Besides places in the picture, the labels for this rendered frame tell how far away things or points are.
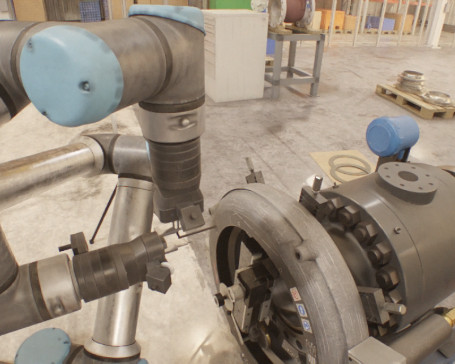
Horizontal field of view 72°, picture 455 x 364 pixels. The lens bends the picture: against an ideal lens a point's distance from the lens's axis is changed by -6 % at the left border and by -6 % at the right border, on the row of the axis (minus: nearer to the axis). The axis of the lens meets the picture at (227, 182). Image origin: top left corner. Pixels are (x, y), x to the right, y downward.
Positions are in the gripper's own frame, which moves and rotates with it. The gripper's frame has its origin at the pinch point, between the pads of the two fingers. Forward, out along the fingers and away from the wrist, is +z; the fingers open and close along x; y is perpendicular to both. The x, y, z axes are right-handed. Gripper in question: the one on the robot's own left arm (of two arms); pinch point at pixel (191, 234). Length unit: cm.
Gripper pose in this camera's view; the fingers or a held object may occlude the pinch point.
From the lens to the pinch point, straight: 60.6
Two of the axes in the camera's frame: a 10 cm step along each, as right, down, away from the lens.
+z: 8.9, -2.3, 4.0
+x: 0.2, -8.5, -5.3
